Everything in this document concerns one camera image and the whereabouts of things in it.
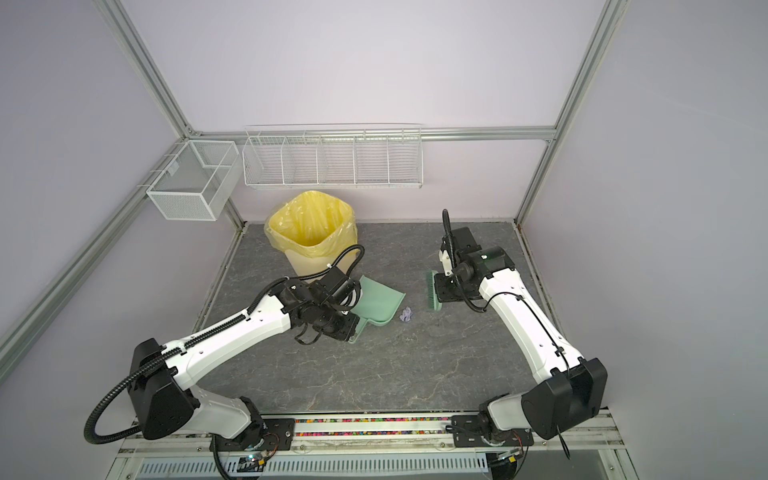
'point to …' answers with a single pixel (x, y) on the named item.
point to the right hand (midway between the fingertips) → (447, 294)
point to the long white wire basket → (333, 156)
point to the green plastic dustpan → (378, 306)
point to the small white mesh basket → (195, 183)
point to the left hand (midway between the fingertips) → (351, 337)
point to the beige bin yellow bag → (312, 230)
